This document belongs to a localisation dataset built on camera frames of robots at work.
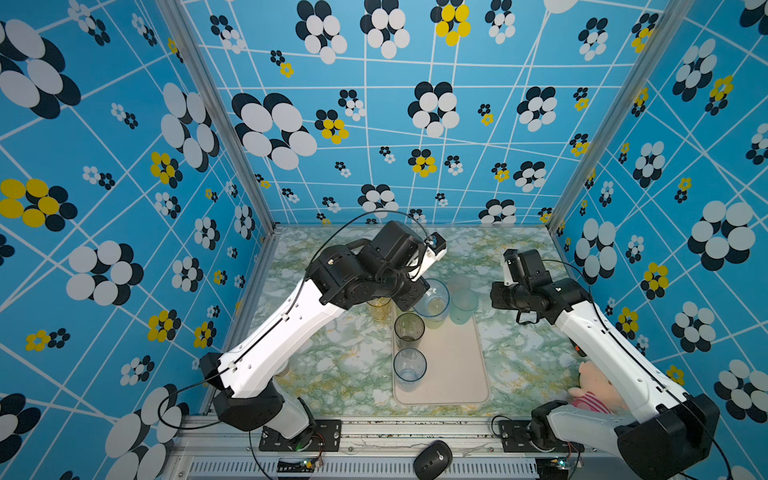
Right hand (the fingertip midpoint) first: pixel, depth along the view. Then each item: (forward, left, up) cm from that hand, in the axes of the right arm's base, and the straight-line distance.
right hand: (497, 293), depth 80 cm
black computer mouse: (-36, +19, -14) cm, 43 cm away
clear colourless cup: (+12, +6, -13) cm, 19 cm away
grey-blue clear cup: (-16, +24, -10) cm, 31 cm away
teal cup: (+3, +7, -11) cm, 13 cm away
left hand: (-8, +22, +17) cm, 29 cm away
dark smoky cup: (-6, +24, -11) cm, 27 cm away
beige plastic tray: (-13, +11, -16) cm, 23 cm away
